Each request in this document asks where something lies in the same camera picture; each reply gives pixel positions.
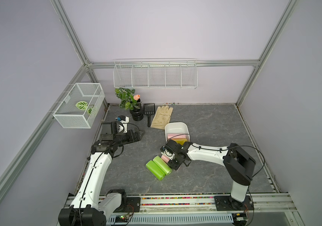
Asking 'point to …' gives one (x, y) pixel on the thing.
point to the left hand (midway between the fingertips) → (139, 134)
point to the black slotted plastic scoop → (149, 109)
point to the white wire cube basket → (68, 116)
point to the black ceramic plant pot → (137, 113)
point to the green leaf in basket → (82, 105)
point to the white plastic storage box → (177, 127)
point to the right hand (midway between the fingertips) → (172, 162)
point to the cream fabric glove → (161, 117)
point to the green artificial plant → (127, 101)
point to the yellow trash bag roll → (180, 141)
